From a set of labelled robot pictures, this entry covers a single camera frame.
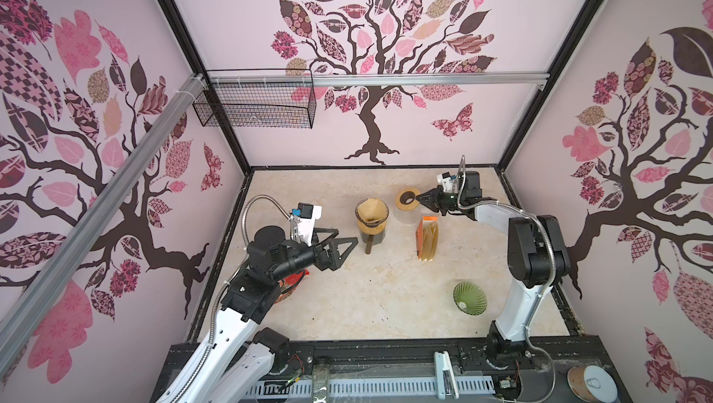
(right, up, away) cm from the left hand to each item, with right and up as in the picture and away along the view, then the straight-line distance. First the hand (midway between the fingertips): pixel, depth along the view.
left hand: (348, 242), depth 66 cm
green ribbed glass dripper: (+35, -19, +15) cm, 43 cm away
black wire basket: (-33, +45, +29) cm, 63 cm away
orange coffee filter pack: (+25, -3, +24) cm, 35 cm away
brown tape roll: (+59, -34, -1) cm, 68 cm away
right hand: (+23, +11, +29) cm, 39 cm away
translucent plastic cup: (+20, +3, +33) cm, 39 cm away
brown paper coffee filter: (+7, +7, +24) cm, 25 cm away
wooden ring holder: (+19, +9, +32) cm, 39 cm away
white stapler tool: (+25, -36, +3) cm, 44 cm away
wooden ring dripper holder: (+5, 0, +23) cm, 23 cm away
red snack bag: (-19, -16, +18) cm, 31 cm away
